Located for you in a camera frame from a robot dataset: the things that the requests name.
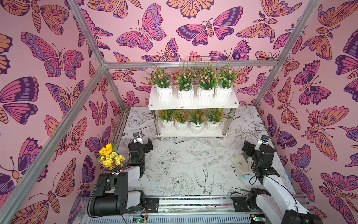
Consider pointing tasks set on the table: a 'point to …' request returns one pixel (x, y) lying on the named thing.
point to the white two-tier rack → (154, 104)
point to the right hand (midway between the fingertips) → (255, 143)
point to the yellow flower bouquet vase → (109, 158)
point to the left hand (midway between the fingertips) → (143, 138)
